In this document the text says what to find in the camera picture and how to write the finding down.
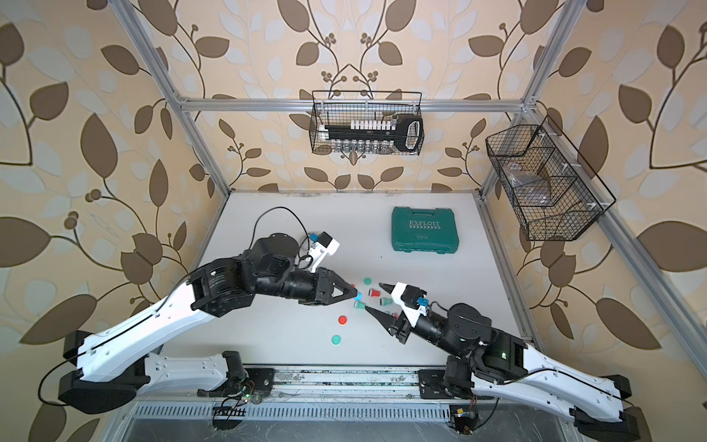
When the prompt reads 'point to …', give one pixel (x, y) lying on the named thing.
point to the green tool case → (424, 229)
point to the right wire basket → (552, 192)
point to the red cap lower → (342, 319)
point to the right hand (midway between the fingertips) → (375, 294)
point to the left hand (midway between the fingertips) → (351, 292)
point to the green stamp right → (386, 301)
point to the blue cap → (358, 297)
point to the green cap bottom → (336, 339)
